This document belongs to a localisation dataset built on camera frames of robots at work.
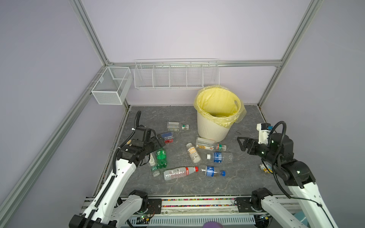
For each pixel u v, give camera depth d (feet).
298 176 1.42
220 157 2.79
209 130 2.86
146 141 1.90
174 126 3.27
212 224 2.27
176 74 3.24
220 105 3.20
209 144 3.13
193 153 2.89
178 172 2.63
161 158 2.85
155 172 2.71
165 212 2.38
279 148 1.54
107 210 1.28
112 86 3.34
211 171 2.64
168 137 3.25
